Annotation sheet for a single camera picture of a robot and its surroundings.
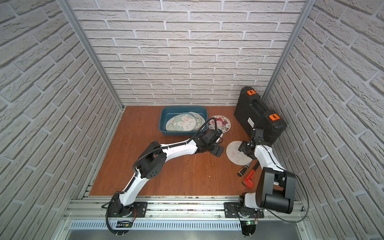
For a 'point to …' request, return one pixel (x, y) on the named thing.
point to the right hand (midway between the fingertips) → (246, 149)
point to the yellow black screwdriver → (242, 170)
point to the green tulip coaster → (200, 120)
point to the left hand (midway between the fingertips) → (220, 146)
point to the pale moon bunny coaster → (235, 156)
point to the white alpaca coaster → (172, 125)
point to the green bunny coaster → (181, 122)
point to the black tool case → (249, 113)
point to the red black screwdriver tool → (249, 181)
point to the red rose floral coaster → (222, 123)
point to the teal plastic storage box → (167, 111)
